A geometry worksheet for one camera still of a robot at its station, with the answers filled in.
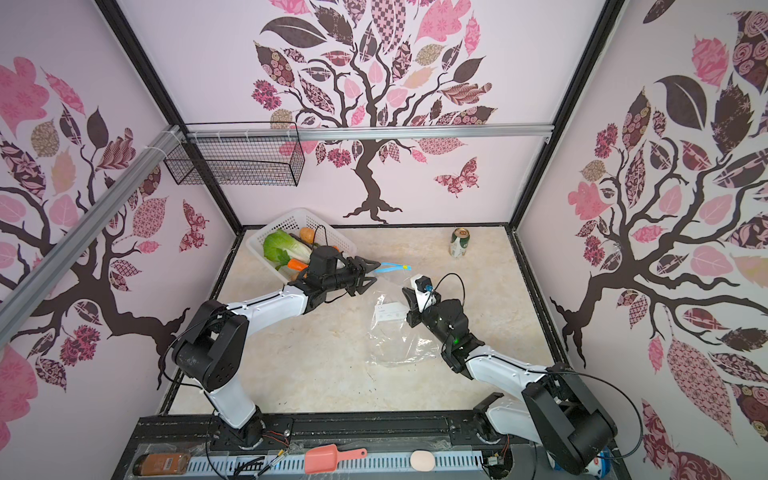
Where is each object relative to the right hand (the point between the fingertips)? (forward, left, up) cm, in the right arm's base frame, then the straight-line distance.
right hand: (406, 286), depth 81 cm
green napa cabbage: (+22, +43, -7) cm, 49 cm away
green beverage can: (+24, -20, -9) cm, 33 cm away
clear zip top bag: (-9, +4, -16) cm, 19 cm away
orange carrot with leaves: (+16, +37, -11) cm, 41 cm away
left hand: (+6, +7, -1) cm, 9 cm away
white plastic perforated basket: (+37, +43, -11) cm, 58 cm away
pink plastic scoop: (-38, +21, -17) cm, 46 cm away
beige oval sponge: (-39, -2, -15) cm, 42 cm away
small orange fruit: (+31, +36, -12) cm, 49 cm away
